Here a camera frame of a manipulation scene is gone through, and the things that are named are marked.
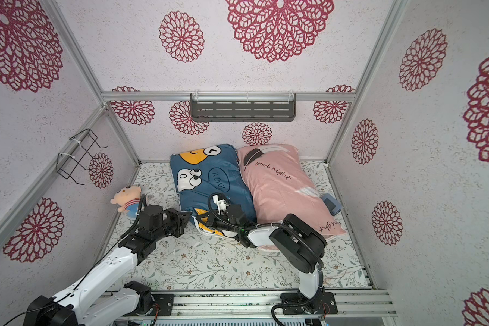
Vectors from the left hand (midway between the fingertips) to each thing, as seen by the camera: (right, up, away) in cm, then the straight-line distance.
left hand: (193, 211), depth 82 cm
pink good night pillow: (+36, +10, +11) cm, 39 cm away
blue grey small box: (+63, +1, +16) cm, 65 cm away
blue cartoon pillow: (-3, +16, +24) cm, 29 cm away
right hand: (+1, -3, -2) cm, 3 cm away
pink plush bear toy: (-35, +4, +15) cm, 38 cm away
